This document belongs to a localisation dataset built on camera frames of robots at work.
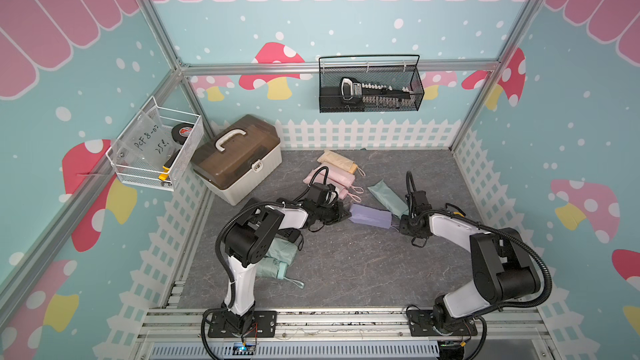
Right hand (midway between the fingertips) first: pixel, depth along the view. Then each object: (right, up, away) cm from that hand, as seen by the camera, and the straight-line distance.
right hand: (407, 227), depth 95 cm
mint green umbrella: (-49, -11, -13) cm, 52 cm away
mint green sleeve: (-46, -7, -8) cm, 48 cm away
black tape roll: (-78, +34, -15) cm, 86 cm away
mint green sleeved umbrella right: (-5, +10, +4) cm, 12 cm away
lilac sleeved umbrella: (-15, +5, 0) cm, 16 cm away
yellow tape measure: (+22, +5, +4) cm, 23 cm away
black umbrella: (-44, -2, -4) cm, 44 cm away
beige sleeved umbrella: (-26, +27, +17) cm, 41 cm away
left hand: (-22, +4, -1) cm, 22 cm away
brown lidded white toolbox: (-63, +26, -5) cm, 68 cm away
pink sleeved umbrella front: (-24, +14, +8) cm, 29 cm away
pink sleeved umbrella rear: (-30, +20, -7) cm, 37 cm away
